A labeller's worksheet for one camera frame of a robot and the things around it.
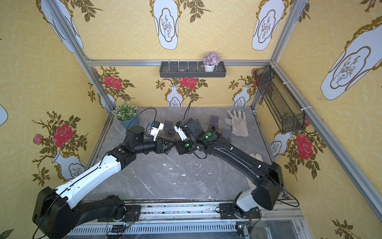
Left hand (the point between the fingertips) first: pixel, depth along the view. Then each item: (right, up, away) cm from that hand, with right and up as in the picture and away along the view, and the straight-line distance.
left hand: (174, 143), depth 75 cm
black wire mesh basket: (+64, +14, +10) cm, 66 cm away
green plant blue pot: (-34, +16, +23) cm, 44 cm away
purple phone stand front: (-2, 0, -3) cm, 4 cm away
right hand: (+1, -3, -1) cm, 3 cm away
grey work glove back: (+43, +10, +37) cm, 57 cm away
